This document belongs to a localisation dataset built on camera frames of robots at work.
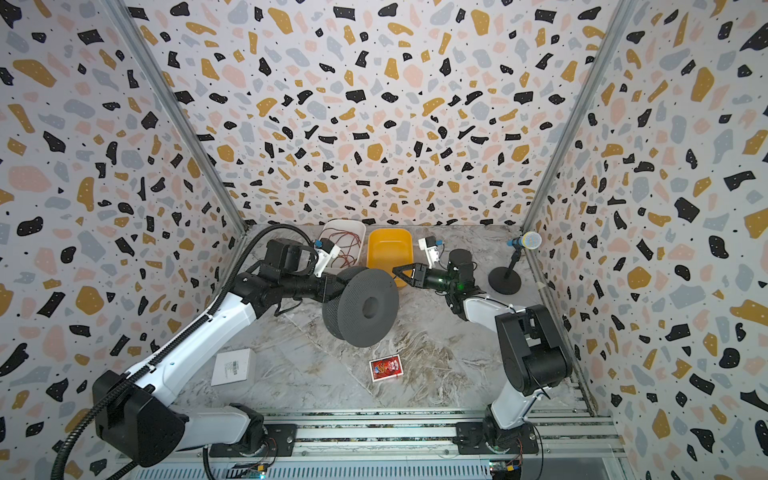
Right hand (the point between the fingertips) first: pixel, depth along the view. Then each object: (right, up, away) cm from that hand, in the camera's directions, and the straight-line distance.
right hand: (393, 268), depth 82 cm
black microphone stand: (+39, -5, +24) cm, 46 cm away
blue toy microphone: (+39, +8, +2) cm, 40 cm away
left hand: (-11, -3, -8) cm, 14 cm away
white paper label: (-43, -26, -1) cm, 51 cm away
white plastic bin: (-25, +15, +34) cm, 45 cm away
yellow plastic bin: (-3, +6, +33) cm, 33 cm away
